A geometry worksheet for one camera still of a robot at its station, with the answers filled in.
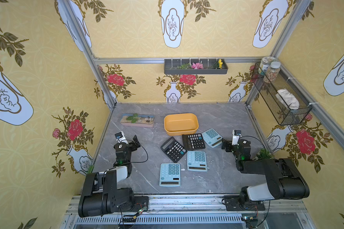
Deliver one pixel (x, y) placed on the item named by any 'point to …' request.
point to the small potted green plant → (264, 153)
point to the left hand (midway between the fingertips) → (123, 138)
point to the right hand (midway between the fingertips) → (233, 138)
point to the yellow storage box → (179, 124)
